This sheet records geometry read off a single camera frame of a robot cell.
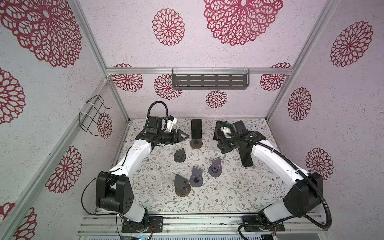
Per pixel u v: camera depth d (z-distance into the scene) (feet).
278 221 1.95
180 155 3.10
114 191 1.42
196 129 3.17
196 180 2.86
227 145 2.41
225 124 2.42
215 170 2.88
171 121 2.46
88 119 2.47
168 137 2.35
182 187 2.60
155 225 2.41
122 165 1.55
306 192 1.35
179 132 2.39
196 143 3.47
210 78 3.14
